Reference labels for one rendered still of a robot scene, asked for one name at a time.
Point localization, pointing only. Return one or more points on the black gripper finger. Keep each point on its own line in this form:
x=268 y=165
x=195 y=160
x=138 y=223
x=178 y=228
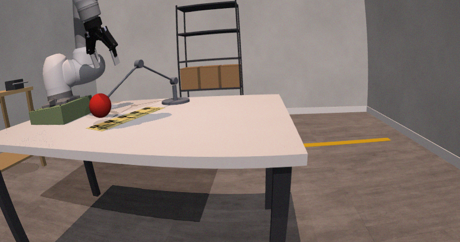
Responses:
x=90 y=49
x=110 y=42

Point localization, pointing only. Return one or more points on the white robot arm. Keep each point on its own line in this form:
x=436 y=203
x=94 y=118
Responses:
x=60 y=74

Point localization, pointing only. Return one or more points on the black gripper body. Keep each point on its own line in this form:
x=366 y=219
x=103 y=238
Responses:
x=94 y=26

